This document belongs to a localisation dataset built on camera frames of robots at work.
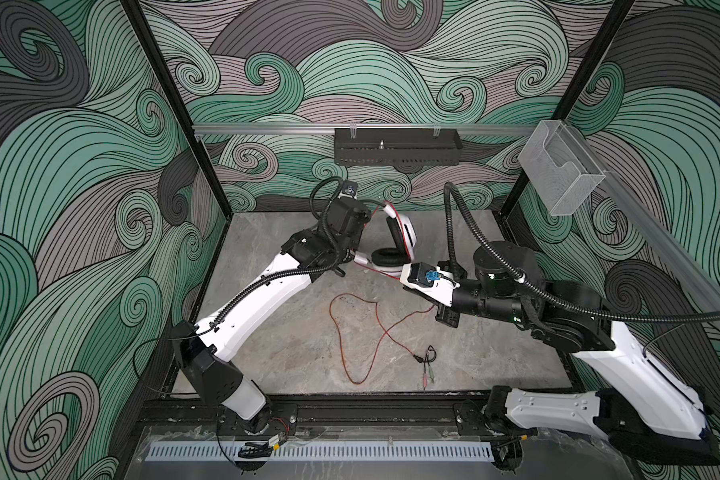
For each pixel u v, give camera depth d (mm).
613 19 722
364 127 922
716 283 534
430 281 413
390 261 684
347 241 537
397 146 956
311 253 477
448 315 470
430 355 831
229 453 692
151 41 755
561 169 781
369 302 951
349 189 590
